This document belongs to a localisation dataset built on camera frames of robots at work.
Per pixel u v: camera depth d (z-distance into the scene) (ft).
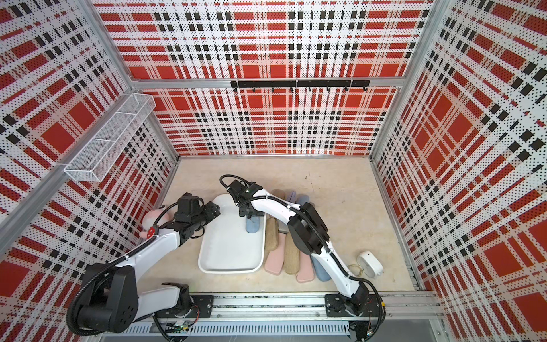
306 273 2.62
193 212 2.31
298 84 2.90
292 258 2.57
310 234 1.89
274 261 2.64
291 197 3.08
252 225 2.96
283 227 2.97
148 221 2.96
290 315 2.41
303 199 3.26
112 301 1.34
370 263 2.47
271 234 2.82
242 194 2.30
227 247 2.96
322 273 2.59
